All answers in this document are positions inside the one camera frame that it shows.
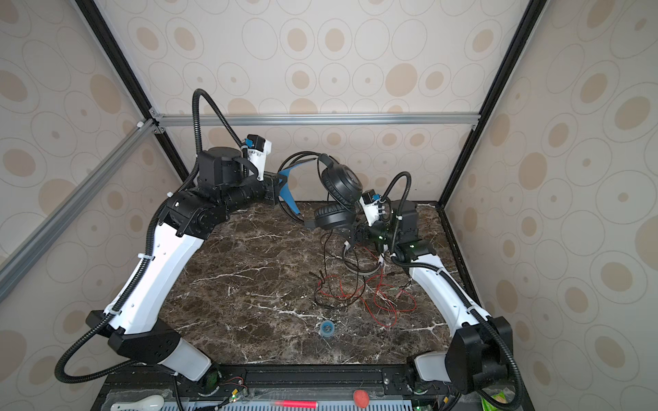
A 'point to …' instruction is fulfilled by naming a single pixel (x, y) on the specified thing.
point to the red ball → (361, 398)
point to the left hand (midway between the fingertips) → (291, 174)
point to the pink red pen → (295, 404)
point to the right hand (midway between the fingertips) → (346, 220)
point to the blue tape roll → (327, 328)
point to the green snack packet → (487, 406)
